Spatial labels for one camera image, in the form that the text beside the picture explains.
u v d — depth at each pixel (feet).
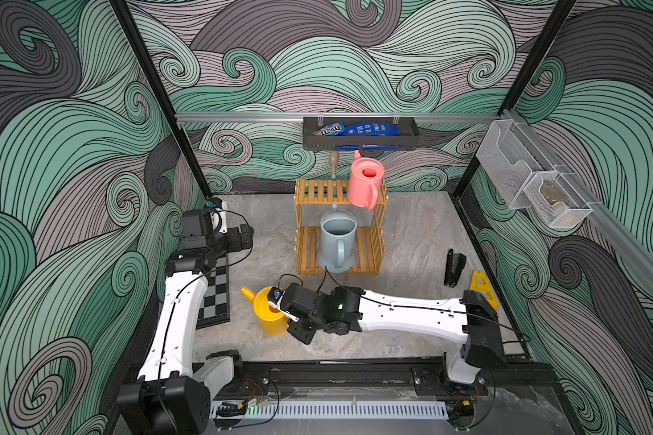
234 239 2.20
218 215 2.02
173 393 1.20
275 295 2.00
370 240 3.40
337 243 2.55
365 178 2.34
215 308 2.74
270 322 2.15
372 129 2.99
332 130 3.02
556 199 2.16
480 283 3.03
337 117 3.03
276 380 2.44
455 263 3.13
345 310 1.60
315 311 1.69
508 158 2.83
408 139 2.93
